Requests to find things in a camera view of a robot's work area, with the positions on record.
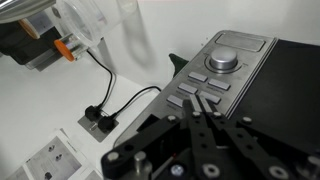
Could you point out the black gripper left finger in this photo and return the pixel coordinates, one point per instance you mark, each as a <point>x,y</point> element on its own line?
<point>196,133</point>

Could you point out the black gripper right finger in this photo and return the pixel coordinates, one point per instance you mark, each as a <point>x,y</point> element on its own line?
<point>246,143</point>

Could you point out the silver microwave with black door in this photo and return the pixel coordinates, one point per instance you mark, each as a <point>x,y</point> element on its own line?
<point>263,76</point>

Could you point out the black power plug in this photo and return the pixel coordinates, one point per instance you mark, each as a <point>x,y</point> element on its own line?
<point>107,123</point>
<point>92,112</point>

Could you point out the paper sheet with two photos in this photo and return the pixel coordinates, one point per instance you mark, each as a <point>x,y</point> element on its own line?
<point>53,161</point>

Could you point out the clear plastic cup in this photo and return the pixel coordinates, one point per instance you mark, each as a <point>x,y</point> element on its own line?
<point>90,20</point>

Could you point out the steel wall socket with plugs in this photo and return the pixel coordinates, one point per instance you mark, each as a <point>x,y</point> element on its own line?
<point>96,133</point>

